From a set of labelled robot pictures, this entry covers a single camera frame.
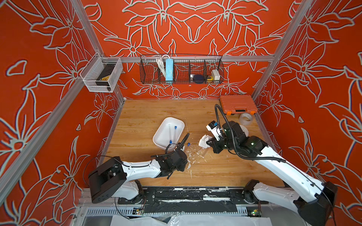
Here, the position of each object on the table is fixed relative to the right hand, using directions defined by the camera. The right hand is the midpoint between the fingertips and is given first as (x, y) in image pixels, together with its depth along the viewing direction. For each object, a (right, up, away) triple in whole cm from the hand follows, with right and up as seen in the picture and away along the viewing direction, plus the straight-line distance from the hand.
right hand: (204, 142), depth 72 cm
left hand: (-10, -14, +12) cm, 21 cm away
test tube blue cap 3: (-7, -6, +21) cm, 23 cm away
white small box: (+11, +41, +20) cm, 47 cm away
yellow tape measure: (+9, +39, +23) cm, 46 cm away
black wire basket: (-12, +47, +26) cm, 55 cm away
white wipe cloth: (-1, 0, +2) cm, 2 cm away
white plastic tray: (-22, 0, +26) cm, 34 cm away
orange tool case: (+34, +23, +38) cm, 56 cm away
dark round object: (0, +40, +25) cm, 47 cm away
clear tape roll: (+38, +11, +34) cm, 52 cm away
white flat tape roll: (+34, +3, +27) cm, 44 cm away
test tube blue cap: (-19, -4, +22) cm, 29 cm away
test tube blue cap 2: (-16, +5, +29) cm, 33 cm away
